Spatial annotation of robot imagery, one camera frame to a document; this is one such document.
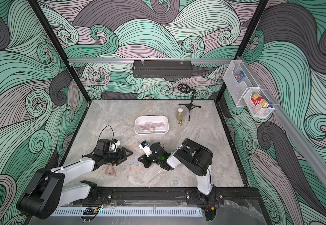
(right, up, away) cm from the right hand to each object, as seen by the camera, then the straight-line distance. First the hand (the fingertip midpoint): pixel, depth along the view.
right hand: (139, 158), depth 88 cm
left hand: (-5, +4, -3) cm, 7 cm away
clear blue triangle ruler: (-3, -2, -2) cm, 4 cm away
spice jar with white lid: (+28, +28, +14) cm, 42 cm away
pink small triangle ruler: (-17, -6, -5) cm, 19 cm away
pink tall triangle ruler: (+7, +18, +13) cm, 23 cm away
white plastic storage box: (+13, +15, +15) cm, 25 cm away
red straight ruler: (+11, +20, +16) cm, 28 cm away
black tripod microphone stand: (+31, +46, +7) cm, 57 cm away
